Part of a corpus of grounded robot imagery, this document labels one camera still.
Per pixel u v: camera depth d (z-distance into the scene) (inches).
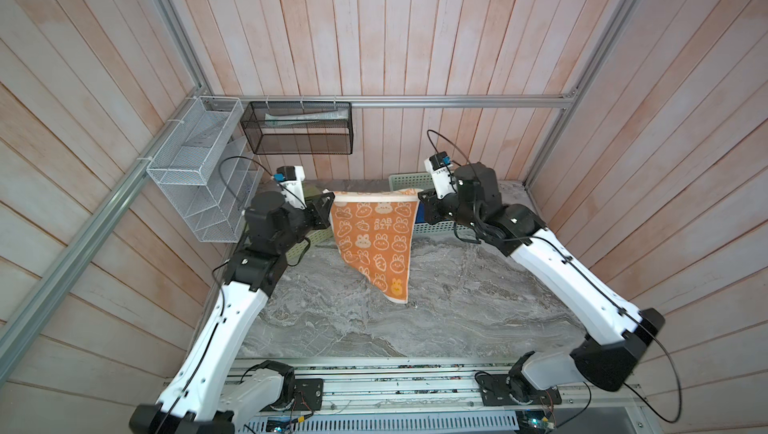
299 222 21.1
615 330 15.6
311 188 45.4
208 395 14.8
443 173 23.4
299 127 35.7
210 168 28.8
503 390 28.5
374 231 34.4
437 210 24.2
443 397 28.9
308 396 28.8
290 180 22.7
